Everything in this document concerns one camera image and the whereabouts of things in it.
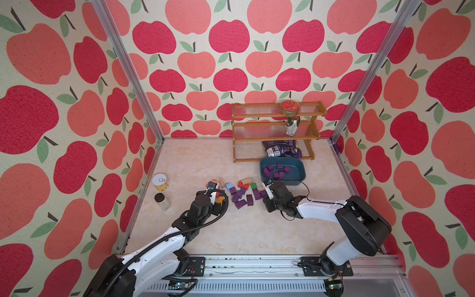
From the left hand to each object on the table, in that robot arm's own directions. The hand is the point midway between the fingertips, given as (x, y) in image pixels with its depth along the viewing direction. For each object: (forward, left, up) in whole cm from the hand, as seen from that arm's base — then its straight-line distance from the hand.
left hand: (219, 197), depth 84 cm
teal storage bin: (+21, -40, -9) cm, 46 cm away
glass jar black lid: (0, +27, -1) cm, 27 cm away
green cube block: (+12, -18, -9) cm, 23 cm away
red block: (+12, -11, -9) cm, 18 cm away
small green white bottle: (+34, -37, +14) cm, 53 cm away
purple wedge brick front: (+20, -25, -8) cm, 33 cm away
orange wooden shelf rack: (+50, -19, +3) cm, 54 cm away
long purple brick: (+2, -10, -10) cm, 15 cm away
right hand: (+3, -24, -9) cm, 26 cm away
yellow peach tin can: (+11, +31, -5) cm, 34 cm away
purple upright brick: (+7, -19, -10) cm, 22 cm away
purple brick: (+3, -15, -9) cm, 18 cm away
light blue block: (+11, -4, -8) cm, 14 cm away
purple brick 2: (+22, -37, -8) cm, 44 cm away
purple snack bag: (+31, -34, 0) cm, 47 cm away
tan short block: (+14, -14, -8) cm, 21 cm away
